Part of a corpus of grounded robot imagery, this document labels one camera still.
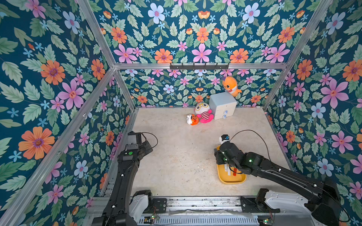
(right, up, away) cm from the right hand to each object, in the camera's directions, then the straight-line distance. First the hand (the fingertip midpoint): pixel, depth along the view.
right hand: (212, 154), depth 77 cm
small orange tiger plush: (-11, +19, +28) cm, 36 cm away
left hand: (-37, +4, +4) cm, 38 cm away
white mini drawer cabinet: (+12, +30, +25) cm, 41 cm away
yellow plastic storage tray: (+8, -16, +7) cm, 19 cm away
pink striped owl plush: (-3, +26, +33) cm, 42 cm away
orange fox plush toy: (+15, +43, +19) cm, 50 cm away
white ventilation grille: (-6, -32, -7) cm, 34 cm away
